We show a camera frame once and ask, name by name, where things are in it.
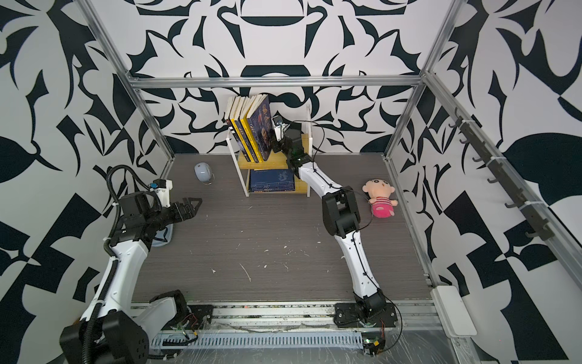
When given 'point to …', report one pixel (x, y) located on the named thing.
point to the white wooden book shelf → (279, 160)
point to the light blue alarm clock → (204, 173)
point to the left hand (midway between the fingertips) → (190, 199)
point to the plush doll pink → (379, 191)
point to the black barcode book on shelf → (233, 133)
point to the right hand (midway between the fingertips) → (274, 126)
